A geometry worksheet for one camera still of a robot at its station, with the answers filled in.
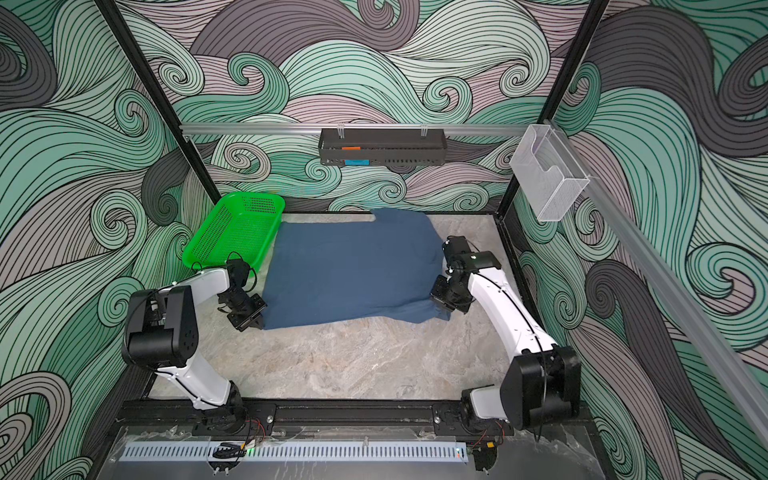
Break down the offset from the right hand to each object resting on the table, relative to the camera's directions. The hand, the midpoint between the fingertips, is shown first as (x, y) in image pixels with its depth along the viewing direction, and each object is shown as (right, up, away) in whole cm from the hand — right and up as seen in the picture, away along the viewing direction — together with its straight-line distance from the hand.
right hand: (442, 305), depth 81 cm
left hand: (-53, -7, +10) cm, 55 cm away
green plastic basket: (-73, +23, +36) cm, 84 cm away
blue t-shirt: (-34, +6, +25) cm, 43 cm away
